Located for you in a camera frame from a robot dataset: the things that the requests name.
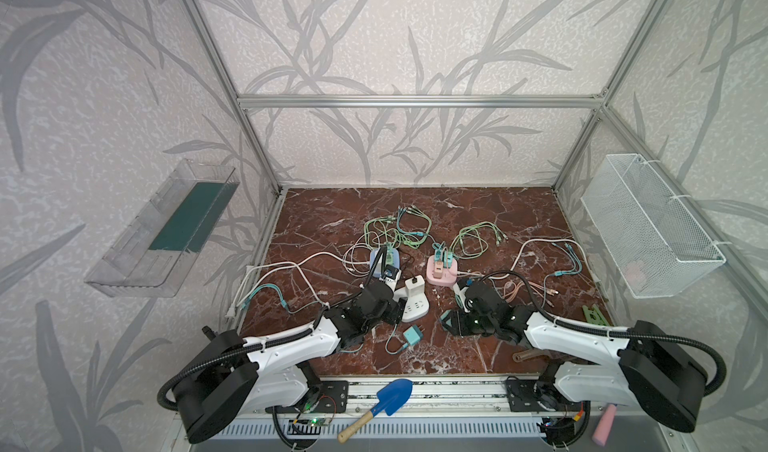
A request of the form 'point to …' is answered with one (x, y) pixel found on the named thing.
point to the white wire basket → (656, 245)
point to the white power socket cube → (415, 304)
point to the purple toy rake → (604, 426)
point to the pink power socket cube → (438, 275)
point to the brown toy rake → (521, 355)
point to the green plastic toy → (593, 315)
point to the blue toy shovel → (392, 396)
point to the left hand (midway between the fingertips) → (402, 288)
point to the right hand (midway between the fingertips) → (446, 313)
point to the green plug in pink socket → (438, 251)
